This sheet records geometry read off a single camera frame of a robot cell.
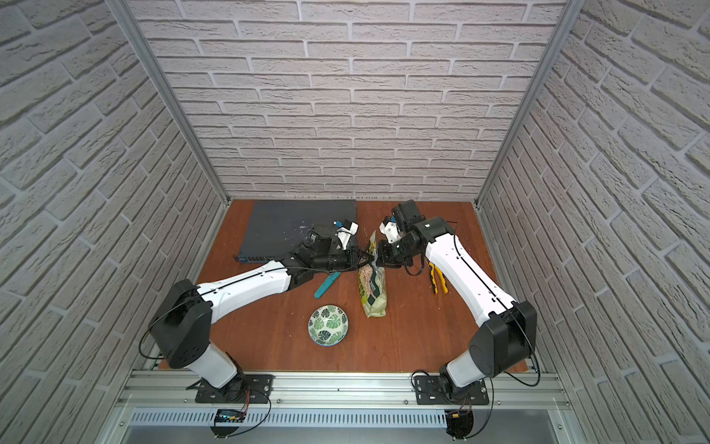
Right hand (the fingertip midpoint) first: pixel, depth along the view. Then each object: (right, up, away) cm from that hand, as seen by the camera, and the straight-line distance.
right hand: (372, 264), depth 77 cm
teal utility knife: (-14, -7, +18) cm, 24 cm away
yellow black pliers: (+23, -4, +20) cm, 31 cm away
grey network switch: (-37, +10, +29) cm, 47 cm away
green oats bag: (0, -6, +3) cm, 7 cm away
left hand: (0, +4, +1) cm, 4 cm away
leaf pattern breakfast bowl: (-14, -21, +8) cm, 26 cm away
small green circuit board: (-39, -40, -5) cm, 56 cm away
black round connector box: (+23, -40, -7) cm, 47 cm away
